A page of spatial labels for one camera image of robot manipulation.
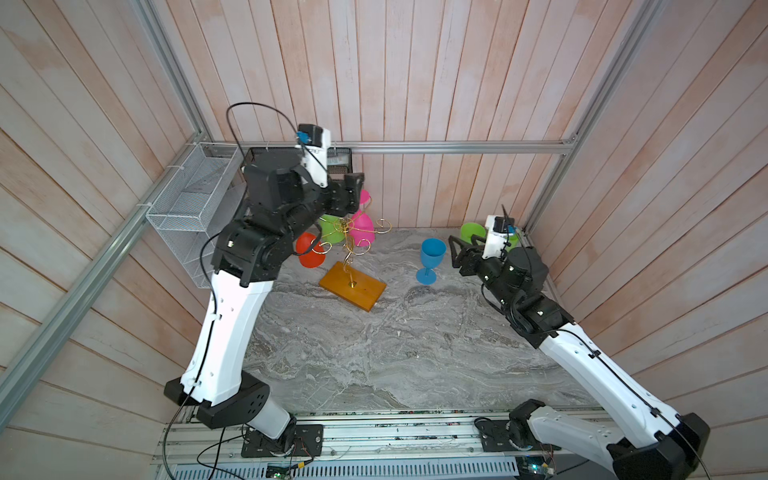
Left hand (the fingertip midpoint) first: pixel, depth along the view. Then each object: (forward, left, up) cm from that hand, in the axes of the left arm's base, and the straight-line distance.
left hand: (349, 182), depth 56 cm
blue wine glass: (+13, -23, -37) cm, 45 cm away
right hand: (+1, -25, -17) cm, 30 cm away
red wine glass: (+11, +15, -35) cm, 40 cm away
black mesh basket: (+33, +7, -17) cm, 38 cm away
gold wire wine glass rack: (+12, +8, -49) cm, 51 cm away
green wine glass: (+16, +9, -28) cm, 34 cm away
